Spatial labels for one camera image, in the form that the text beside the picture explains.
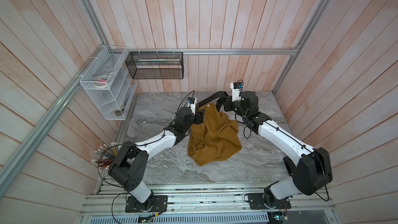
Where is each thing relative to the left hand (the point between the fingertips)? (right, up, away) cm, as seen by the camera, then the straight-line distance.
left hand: (199, 110), depth 87 cm
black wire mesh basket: (-26, +27, +2) cm, 37 cm away
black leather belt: (+8, +8, -7) cm, 14 cm away
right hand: (+12, +8, -6) cm, 15 cm away
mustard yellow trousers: (+10, -16, +3) cm, 20 cm away
